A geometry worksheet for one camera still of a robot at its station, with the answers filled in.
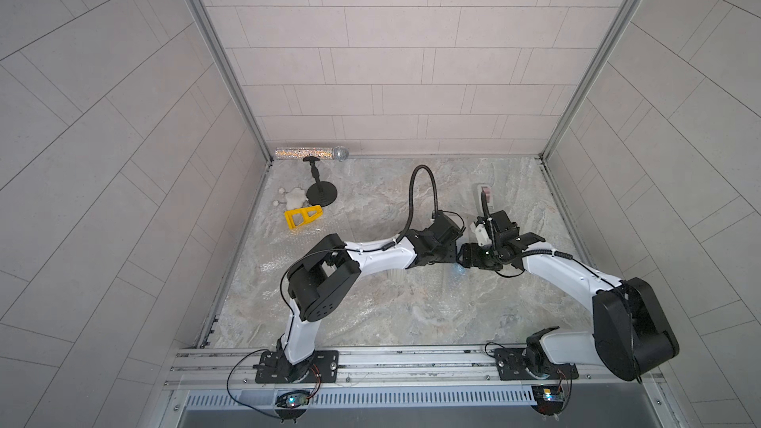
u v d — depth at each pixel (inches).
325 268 20.7
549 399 26.7
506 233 26.8
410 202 26.3
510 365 27.9
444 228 26.4
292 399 25.7
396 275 34.9
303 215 39.0
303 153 34.6
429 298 32.5
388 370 28.1
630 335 16.1
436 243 26.4
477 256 30.1
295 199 39.4
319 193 40.3
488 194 40.0
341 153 34.4
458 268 32.5
